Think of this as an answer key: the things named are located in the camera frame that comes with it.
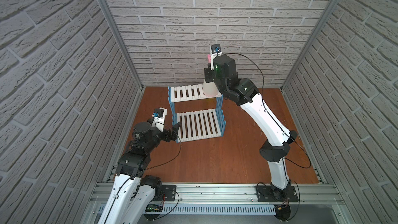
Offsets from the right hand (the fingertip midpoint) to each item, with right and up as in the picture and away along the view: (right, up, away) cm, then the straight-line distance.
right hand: (205, 65), depth 65 cm
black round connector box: (+36, -67, +5) cm, 76 cm away
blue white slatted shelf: (-3, -26, +36) cm, 44 cm away
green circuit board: (-25, -66, +7) cm, 71 cm away
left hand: (-17, -22, +5) cm, 28 cm away
